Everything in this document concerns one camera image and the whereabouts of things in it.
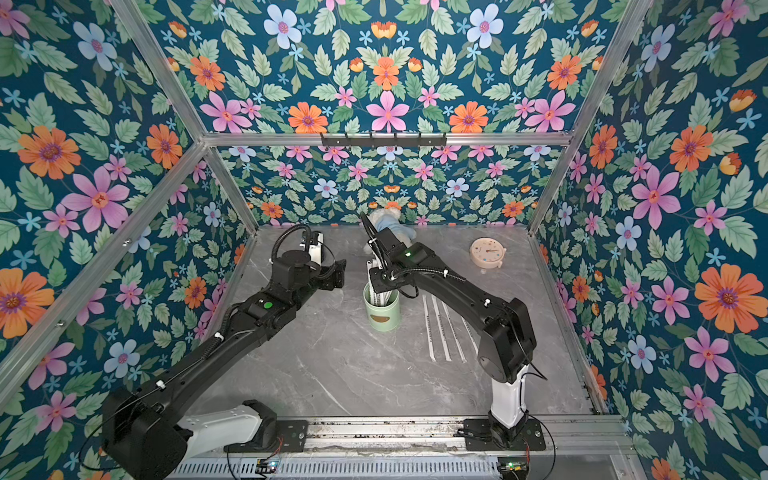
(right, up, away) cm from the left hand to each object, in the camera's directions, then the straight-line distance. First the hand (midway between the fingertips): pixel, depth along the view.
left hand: (335, 258), depth 78 cm
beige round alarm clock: (+49, +1, +31) cm, 58 cm away
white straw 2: (+30, -23, +15) cm, 40 cm away
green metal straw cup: (+12, -15, +5) cm, 20 cm away
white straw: (+26, -25, +13) cm, 38 cm away
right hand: (+13, -5, +7) cm, 16 cm away
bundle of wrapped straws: (+11, -12, +9) cm, 18 cm away
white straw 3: (+33, -20, +17) cm, 42 cm away
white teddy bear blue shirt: (+13, +15, +33) cm, 38 cm away
